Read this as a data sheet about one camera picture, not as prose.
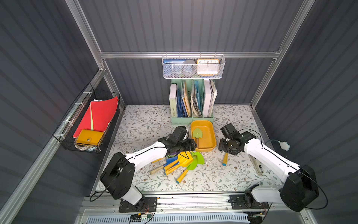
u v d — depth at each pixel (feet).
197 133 3.34
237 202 2.41
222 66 2.77
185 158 2.91
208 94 3.00
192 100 3.16
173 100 2.93
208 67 2.92
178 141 2.24
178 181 2.59
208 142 3.18
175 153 2.38
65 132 1.99
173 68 2.76
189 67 2.86
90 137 2.11
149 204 2.42
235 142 1.92
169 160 2.92
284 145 2.39
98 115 2.40
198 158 2.94
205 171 2.78
